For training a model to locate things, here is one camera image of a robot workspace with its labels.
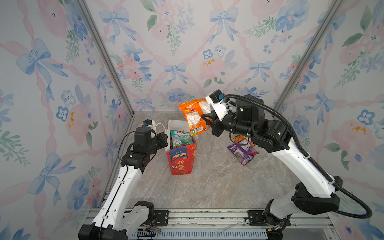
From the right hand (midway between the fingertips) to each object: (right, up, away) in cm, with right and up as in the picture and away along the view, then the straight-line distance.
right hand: (203, 113), depth 57 cm
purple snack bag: (+28, -22, +37) cm, 51 cm away
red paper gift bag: (-10, -22, +20) cm, 31 cm away
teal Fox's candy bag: (-12, -11, +25) cm, 30 cm away
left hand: (-17, -8, +19) cm, 26 cm away
